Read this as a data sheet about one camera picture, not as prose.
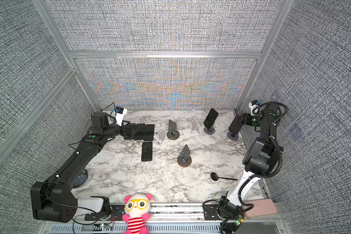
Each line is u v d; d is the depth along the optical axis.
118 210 0.73
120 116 0.69
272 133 0.55
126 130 0.69
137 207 0.69
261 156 0.54
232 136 1.03
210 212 0.73
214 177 0.84
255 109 0.80
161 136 1.00
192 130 1.01
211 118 1.03
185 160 0.87
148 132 1.04
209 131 1.06
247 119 0.81
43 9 0.70
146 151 0.97
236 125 0.93
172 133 1.01
